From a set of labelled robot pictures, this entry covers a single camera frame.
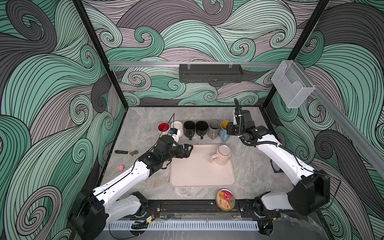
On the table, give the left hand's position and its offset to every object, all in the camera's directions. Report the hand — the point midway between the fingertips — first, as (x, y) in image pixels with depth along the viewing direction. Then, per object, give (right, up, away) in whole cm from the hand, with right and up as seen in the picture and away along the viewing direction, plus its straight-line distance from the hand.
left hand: (187, 145), depth 78 cm
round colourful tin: (+19, -26, -6) cm, 33 cm away
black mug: (+1, +7, +22) cm, 23 cm away
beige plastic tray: (+12, -13, +9) cm, 20 cm away
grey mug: (+17, +8, +17) cm, 25 cm away
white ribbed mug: (-6, +9, +22) cm, 25 cm away
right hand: (+24, +10, +4) cm, 26 cm away
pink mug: (+20, -7, +4) cm, 21 cm away
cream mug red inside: (-17, +8, +22) cm, 29 cm away
